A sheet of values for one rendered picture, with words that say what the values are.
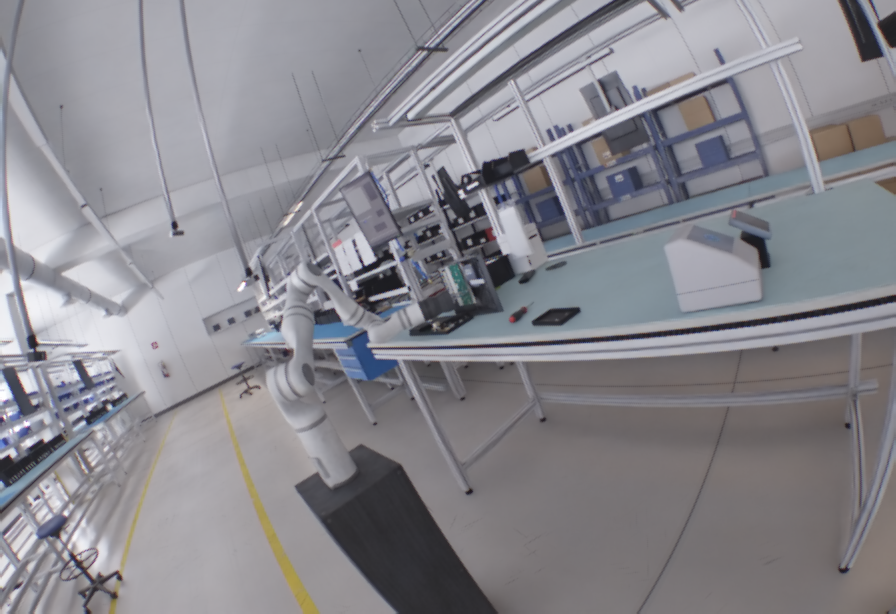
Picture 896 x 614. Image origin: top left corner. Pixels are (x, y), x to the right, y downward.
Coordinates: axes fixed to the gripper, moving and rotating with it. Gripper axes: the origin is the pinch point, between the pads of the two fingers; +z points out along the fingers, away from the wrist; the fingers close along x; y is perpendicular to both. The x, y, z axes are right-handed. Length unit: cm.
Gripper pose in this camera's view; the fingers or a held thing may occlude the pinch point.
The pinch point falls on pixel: (466, 291)
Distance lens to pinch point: 135.0
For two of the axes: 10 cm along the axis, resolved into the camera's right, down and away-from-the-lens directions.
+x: -3.8, -9.2, -1.0
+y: 1.4, 0.5, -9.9
